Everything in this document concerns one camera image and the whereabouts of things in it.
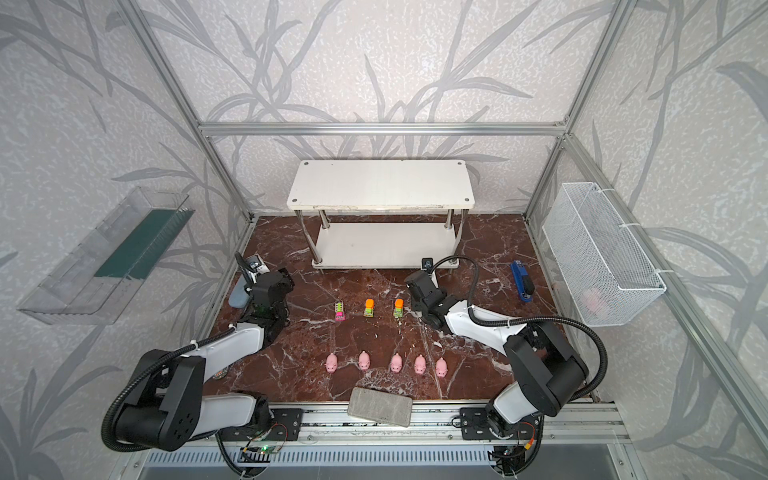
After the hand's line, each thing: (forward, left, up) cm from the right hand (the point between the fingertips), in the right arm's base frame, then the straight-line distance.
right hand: (424, 281), depth 92 cm
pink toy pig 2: (-22, +18, -6) cm, 29 cm away
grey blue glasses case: (-3, +59, -5) cm, 59 cm away
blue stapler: (+2, -33, -4) cm, 33 cm away
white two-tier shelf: (+38, +16, -10) cm, 43 cm away
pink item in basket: (-14, -41, +13) cm, 45 cm away
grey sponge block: (-34, +12, -4) cm, 36 cm away
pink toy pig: (-23, +27, -6) cm, 36 cm away
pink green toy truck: (-9, +26, -6) cm, 28 cm away
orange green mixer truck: (-5, +8, -6) cm, 12 cm away
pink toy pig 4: (-23, +2, -6) cm, 24 cm away
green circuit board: (-42, +40, -7) cm, 59 cm away
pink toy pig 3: (-23, +9, -6) cm, 25 cm away
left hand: (+3, +45, +8) cm, 46 cm away
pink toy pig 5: (-24, -4, -6) cm, 25 cm away
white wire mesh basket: (-14, -36, +27) cm, 47 cm away
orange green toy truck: (-7, +17, -5) cm, 19 cm away
